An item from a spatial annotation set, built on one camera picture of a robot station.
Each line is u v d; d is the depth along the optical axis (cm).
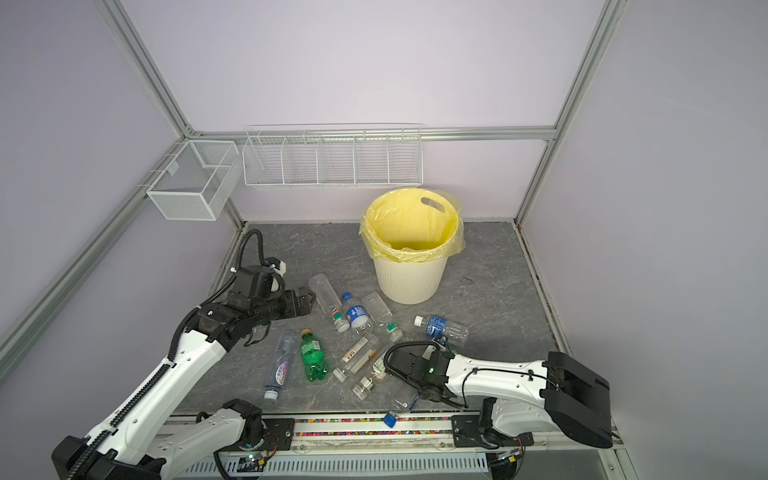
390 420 74
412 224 96
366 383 80
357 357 82
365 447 73
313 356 87
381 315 91
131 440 39
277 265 70
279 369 79
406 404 76
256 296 57
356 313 89
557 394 42
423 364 62
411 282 105
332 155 99
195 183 99
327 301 97
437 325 87
